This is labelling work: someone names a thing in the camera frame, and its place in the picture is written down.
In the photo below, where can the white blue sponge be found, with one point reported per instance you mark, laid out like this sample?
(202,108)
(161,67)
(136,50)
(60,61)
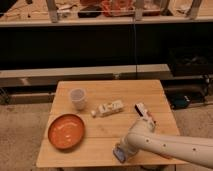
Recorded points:
(119,153)

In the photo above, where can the small plastic bottle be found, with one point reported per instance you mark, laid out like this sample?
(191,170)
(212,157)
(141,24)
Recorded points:
(107,109)

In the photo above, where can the orange bowl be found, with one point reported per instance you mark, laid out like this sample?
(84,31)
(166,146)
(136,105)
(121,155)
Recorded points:
(66,131)

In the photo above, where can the clear plastic cup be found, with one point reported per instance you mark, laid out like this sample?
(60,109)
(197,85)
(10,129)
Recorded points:
(78,98)

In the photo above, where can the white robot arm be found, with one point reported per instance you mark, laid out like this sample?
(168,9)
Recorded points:
(141,136)

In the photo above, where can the wooden table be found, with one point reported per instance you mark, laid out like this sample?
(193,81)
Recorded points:
(103,133)

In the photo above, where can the black bag on floor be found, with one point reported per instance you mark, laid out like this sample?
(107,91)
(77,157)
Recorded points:
(180,101)

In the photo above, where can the dark storage crate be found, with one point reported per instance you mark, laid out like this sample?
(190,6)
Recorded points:
(190,61)

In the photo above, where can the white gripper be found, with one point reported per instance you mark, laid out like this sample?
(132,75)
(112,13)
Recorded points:
(128,150)

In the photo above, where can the long wooden bench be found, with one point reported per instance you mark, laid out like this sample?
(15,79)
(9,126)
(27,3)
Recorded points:
(50,76)

